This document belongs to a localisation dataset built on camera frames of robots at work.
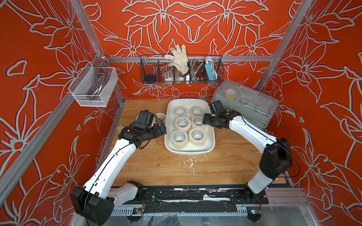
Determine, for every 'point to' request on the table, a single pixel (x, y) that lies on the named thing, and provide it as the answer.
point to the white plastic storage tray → (209, 144)
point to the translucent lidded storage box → (256, 107)
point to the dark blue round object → (150, 78)
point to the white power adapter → (168, 76)
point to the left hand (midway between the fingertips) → (159, 128)
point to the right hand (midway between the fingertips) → (204, 120)
